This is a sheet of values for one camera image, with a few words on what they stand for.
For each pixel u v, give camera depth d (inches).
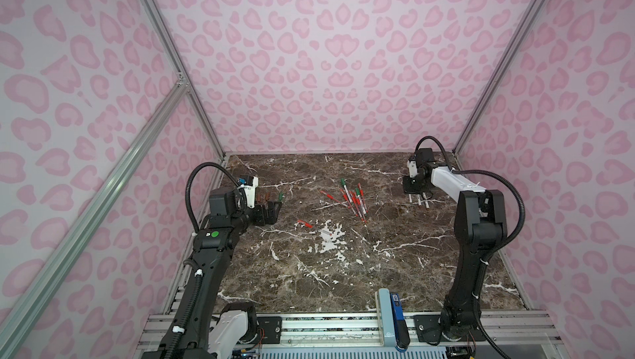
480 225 21.7
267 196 40.9
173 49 33.1
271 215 27.2
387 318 28.3
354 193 41.1
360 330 29.5
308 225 37.7
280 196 40.9
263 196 41.1
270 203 27.2
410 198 39.4
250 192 27.0
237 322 23.5
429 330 28.9
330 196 41.2
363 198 40.7
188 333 15.6
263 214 26.7
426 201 39.7
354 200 40.6
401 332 27.4
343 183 43.1
